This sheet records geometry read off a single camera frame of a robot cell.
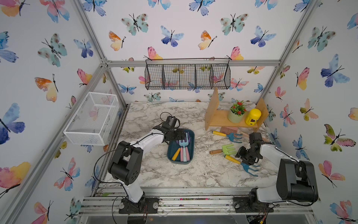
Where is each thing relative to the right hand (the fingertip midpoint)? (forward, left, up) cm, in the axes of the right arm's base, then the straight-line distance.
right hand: (240, 156), depth 90 cm
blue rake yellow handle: (+16, +3, -1) cm, 16 cm away
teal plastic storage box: (+5, +44, -1) cm, 44 cm away
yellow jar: (+21, -9, +15) cm, 27 cm away
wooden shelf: (+26, +12, +7) cm, 29 cm away
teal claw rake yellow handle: (-7, -3, 0) cm, 7 cm away
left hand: (+10, +38, +7) cm, 40 cm away
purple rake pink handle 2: (-1, +34, +2) cm, 34 cm away
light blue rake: (+5, +36, +2) cm, 36 cm away
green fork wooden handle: (+5, +9, -1) cm, 10 cm away
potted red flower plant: (+22, +3, +17) cm, 28 cm away
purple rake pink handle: (+2, +38, +2) cm, 38 cm away
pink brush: (+21, +4, -1) cm, 21 cm away
